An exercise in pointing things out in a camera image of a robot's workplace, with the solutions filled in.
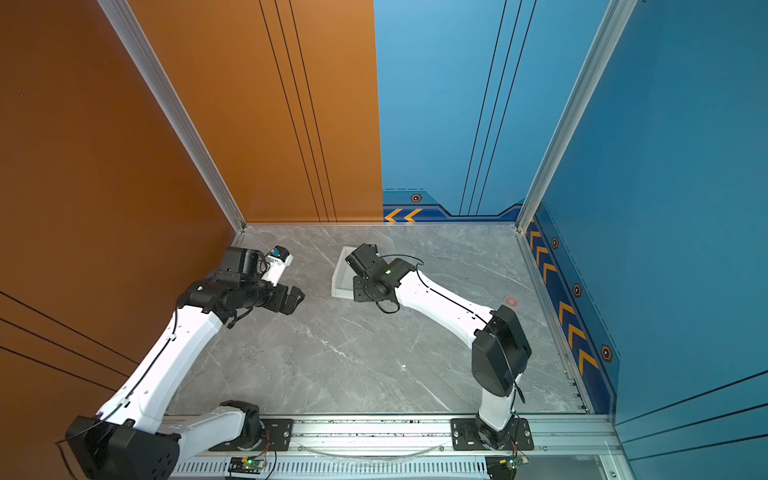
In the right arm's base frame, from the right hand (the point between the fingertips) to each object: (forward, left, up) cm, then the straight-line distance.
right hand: (360, 291), depth 83 cm
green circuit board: (-38, +26, -16) cm, 49 cm away
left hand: (-2, +18, +5) cm, 19 cm away
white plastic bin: (+14, +9, -13) cm, 21 cm away
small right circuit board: (-38, -38, -16) cm, 56 cm away
